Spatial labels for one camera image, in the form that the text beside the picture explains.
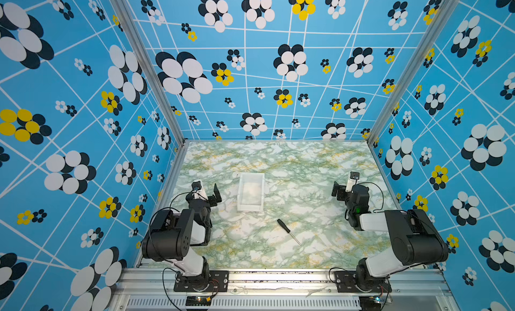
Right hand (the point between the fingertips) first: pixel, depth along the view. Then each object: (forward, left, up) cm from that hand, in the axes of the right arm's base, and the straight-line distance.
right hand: (348, 183), depth 94 cm
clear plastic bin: (-1, +46, -6) cm, 47 cm away
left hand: (-4, +66, +4) cm, 66 cm away
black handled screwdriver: (-20, +30, -6) cm, 36 cm away
